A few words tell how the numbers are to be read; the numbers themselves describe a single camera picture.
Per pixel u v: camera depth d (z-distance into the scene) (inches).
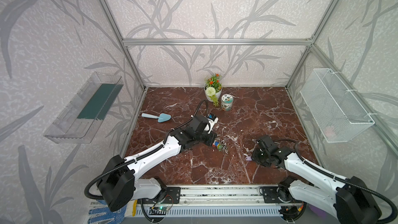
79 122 24.9
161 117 40.3
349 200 15.6
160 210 28.2
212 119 27.8
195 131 23.9
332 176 17.7
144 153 18.2
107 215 27.2
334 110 25.7
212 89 39.0
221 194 29.7
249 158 33.0
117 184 15.7
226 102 40.1
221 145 31.0
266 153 25.7
